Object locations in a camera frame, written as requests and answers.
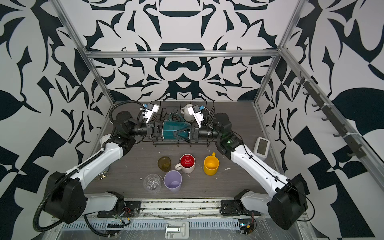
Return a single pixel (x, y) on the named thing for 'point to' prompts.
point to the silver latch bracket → (177, 229)
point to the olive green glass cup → (164, 163)
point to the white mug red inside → (187, 163)
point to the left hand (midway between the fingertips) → (173, 125)
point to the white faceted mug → (184, 110)
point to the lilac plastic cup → (173, 180)
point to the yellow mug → (211, 164)
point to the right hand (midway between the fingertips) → (177, 132)
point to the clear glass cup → (152, 183)
